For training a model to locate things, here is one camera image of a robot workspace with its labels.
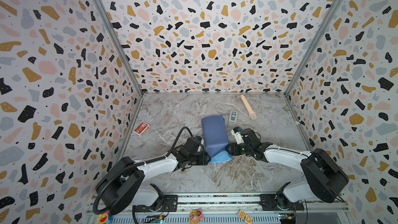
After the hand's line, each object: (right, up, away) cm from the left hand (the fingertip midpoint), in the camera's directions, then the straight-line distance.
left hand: (209, 157), depth 84 cm
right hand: (+10, +6, +4) cm, 12 cm away
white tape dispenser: (+16, +20, +20) cm, 32 cm away
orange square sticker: (+15, -21, -13) cm, 29 cm away
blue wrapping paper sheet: (+4, +11, +9) cm, 15 cm away
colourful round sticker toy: (-47, -22, -15) cm, 54 cm away
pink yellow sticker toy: (-6, -21, -15) cm, 26 cm away
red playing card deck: (-43, +14, +16) cm, 48 cm away
